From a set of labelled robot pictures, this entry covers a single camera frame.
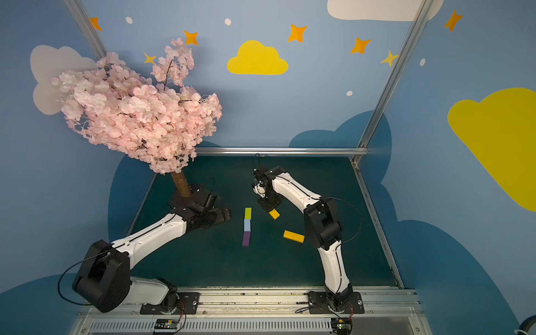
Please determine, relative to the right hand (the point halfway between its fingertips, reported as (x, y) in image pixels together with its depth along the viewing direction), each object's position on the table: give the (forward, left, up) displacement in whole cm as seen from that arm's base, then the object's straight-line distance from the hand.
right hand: (272, 205), depth 93 cm
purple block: (-14, +11, -7) cm, 19 cm away
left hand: (-6, +21, +2) cm, 22 cm away
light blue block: (-8, +11, -6) cm, 15 cm away
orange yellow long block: (-11, -10, -6) cm, 16 cm away
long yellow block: (-5, -1, 0) cm, 5 cm away
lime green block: (-1, +12, -7) cm, 14 cm away
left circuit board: (-46, +34, -8) cm, 58 cm away
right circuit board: (-42, -28, -10) cm, 52 cm away
